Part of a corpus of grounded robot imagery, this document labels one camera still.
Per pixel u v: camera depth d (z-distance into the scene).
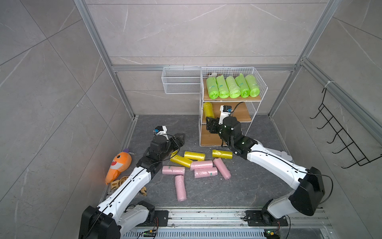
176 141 0.68
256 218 0.73
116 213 0.41
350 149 0.63
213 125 0.66
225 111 0.65
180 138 0.69
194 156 0.93
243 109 0.91
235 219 0.74
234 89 0.70
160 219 0.73
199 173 0.84
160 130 0.71
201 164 0.88
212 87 0.70
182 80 1.01
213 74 0.90
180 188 0.81
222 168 0.88
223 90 0.70
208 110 0.85
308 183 0.41
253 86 0.71
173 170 0.86
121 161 0.84
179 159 0.92
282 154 0.95
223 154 0.92
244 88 0.69
